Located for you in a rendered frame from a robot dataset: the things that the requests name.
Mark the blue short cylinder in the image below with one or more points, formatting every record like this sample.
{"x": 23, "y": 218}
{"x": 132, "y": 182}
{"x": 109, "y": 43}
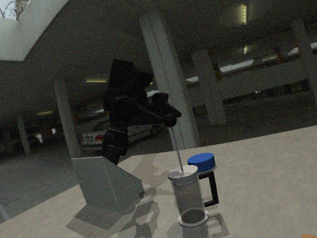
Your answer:
{"x": 204, "y": 161}

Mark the french press with black handle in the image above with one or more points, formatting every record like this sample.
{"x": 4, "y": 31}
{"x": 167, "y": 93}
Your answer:
{"x": 185, "y": 183}

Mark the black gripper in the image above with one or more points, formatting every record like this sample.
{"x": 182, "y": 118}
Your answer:
{"x": 134, "y": 109}

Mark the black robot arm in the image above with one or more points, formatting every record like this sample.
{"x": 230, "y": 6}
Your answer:
{"x": 123, "y": 76}

